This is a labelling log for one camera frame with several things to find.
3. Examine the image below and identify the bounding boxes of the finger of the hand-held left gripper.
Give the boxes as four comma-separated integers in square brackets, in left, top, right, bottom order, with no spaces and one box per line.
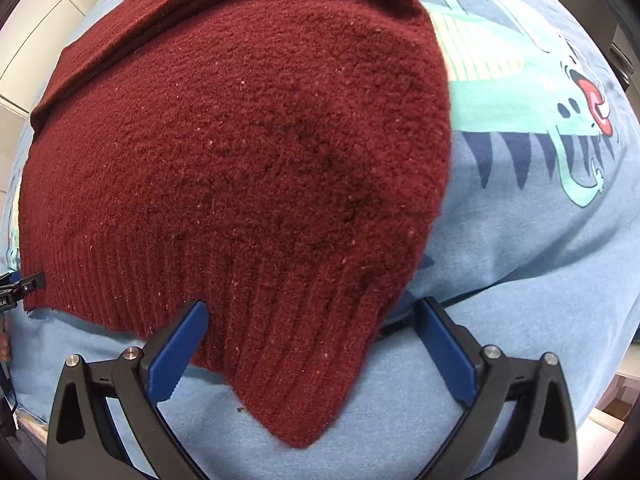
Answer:
[0,272,46,307]

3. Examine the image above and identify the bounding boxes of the blue printed bed sheet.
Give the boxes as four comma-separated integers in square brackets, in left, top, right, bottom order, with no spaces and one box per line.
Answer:
[0,0,640,480]

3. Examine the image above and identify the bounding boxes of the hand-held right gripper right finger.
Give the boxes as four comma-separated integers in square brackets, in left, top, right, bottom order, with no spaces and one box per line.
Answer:
[416,297,579,480]

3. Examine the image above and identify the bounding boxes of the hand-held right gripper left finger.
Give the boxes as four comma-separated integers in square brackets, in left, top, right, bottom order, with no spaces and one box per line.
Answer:
[46,300,209,480]

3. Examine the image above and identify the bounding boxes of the dark red knit sweater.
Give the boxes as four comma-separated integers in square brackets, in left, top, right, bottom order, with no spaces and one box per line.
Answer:
[17,0,454,450]

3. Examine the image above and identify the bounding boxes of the white wardrobe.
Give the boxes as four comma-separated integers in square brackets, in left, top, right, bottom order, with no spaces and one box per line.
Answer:
[0,0,137,122]

